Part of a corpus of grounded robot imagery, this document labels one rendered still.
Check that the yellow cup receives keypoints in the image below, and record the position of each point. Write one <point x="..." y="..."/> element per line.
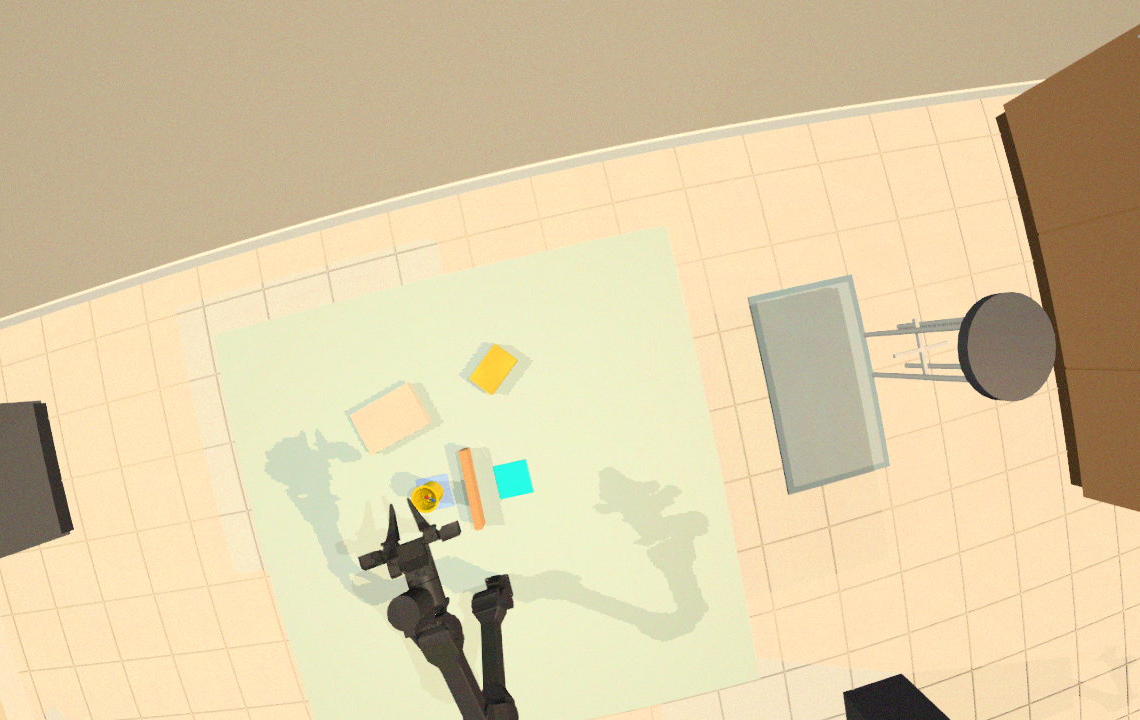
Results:
<point x="426" y="505"/>

